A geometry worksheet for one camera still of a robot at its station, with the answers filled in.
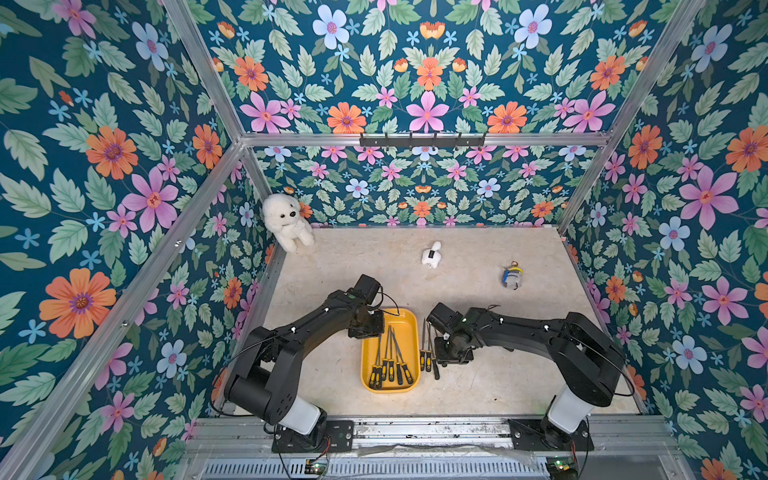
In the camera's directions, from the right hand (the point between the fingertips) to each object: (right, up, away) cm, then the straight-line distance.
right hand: (441, 360), depth 86 cm
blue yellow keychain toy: (+26, +24, +14) cm, 38 cm away
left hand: (-17, +9, +2) cm, 19 cm away
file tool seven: (-11, -2, -2) cm, 11 cm away
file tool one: (-6, +1, 0) cm, 6 cm away
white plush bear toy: (-54, +44, +15) cm, 71 cm away
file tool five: (-15, 0, 0) cm, 15 cm away
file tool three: (-2, -2, -2) cm, 3 cm away
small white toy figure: (-1, +31, +21) cm, 37 cm away
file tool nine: (-18, -2, -3) cm, 18 cm away
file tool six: (-13, -1, -2) cm, 13 cm away
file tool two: (-4, 0, 0) cm, 4 cm away
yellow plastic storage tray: (-10, +9, +5) cm, 15 cm away
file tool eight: (-16, 0, 0) cm, 16 cm away
